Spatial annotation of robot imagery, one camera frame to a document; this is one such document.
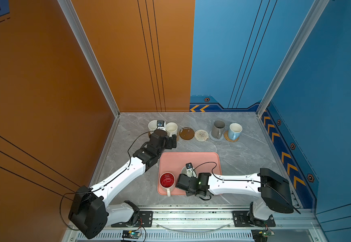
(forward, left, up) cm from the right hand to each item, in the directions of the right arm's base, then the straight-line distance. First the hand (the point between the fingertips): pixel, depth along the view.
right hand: (188, 188), depth 80 cm
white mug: (+38, +10, +4) cm, 40 cm away
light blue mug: (+34, -31, +7) cm, 46 cm away
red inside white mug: (+4, +12, -2) cm, 13 cm away
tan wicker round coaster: (+36, -28, -2) cm, 46 cm away
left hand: (+23, +11, +19) cm, 31 cm away
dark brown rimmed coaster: (+38, 0, -1) cm, 38 cm away
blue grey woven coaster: (+34, -19, -2) cm, 39 cm away
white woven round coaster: (+37, -10, -2) cm, 38 cm away
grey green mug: (+34, -20, +7) cm, 41 cm away
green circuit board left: (-20, +28, -4) cm, 34 cm away
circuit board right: (-20, -34, -5) cm, 40 cm away
